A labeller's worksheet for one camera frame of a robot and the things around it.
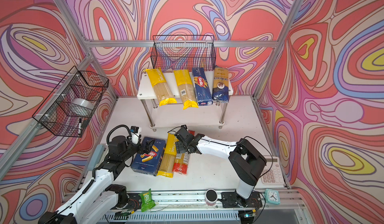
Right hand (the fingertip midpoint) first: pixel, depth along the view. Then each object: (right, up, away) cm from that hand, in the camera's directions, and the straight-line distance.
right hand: (185, 148), depth 88 cm
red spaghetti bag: (-2, -6, -4) cm, 8 cm away
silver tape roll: (-49, +25, -18) cm, 58 cm away
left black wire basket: (-59, +22, -21) cm, 66 cm away
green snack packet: (-18, -22, -16) cm, 33 cm away
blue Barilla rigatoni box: (-19, -6, -10) cm, 22 cm away
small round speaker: (+13, -19, -17) cm, 29 cm away
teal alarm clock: (+44, -20, -15) cm, 51 cm away
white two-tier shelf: (-10, +20, +10) cm, 24 cm away
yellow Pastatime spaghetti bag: (-10, -8, -4) cm, 13 cm away
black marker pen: (-51, +15, -16) cm, 56 cm away
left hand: (-21, +8, -5) cm, 23 cm away
